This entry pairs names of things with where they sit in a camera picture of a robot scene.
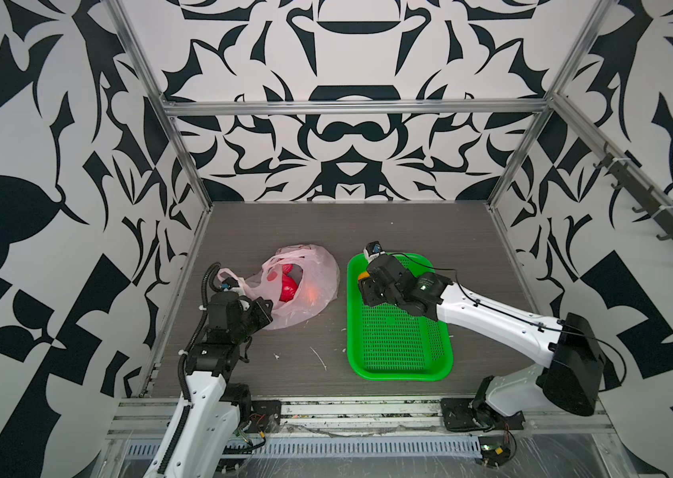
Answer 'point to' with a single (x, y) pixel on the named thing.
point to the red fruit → (289, 284)
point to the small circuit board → (494, 450)
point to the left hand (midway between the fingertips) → (269, 297)
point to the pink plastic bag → (300, 282)
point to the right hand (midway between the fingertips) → (366, 278)
